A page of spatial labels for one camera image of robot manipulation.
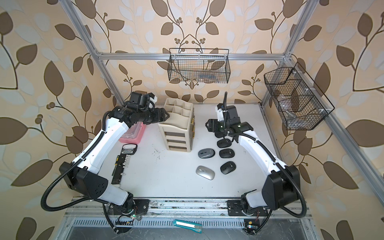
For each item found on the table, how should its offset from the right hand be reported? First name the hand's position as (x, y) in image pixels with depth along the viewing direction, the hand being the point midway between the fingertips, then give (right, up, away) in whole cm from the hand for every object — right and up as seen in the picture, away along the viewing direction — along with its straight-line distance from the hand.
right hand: (212, 124), depth 83 cm
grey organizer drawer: (-11, -3, +5) cm, 13 cm away
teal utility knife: (-11, -47, -13) cm, 50 cm away
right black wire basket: (+44, +11, -10) cm, 46 cm away
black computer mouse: (+9, -13, +13) cm, 20 cm away
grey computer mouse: (-3, -18, +8) cm, 20 cm away
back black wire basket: (-1, +38, +14) cm, 41 cm away
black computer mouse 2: (+10, -18, +8) cm, 23 cm away
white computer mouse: (-3, -28, +3) cm, 29 cm away
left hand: (-27, +6, -6) cm, 28 cm away
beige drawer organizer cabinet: (-20, -3, -7) cm, 21 cm away
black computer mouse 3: (+10, -26, +4) cm, 28 cm away
